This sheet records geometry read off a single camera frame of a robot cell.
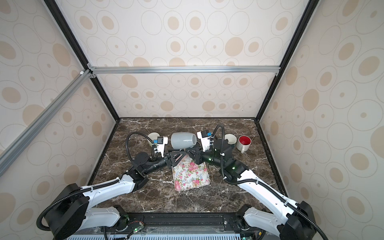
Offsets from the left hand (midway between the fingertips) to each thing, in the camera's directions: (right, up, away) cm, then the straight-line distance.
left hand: (187, 154), depth 67 cm
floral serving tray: (-1, -15, +22) cm, 27 cm away
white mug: (+36, +2, +34) cm, 50 cm away
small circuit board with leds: (-23, -36, +4) cm, 42 cm away
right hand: (0, +2, +2) cm, 3 cm away
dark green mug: (+27, +6, +31) cm, 42 cm away
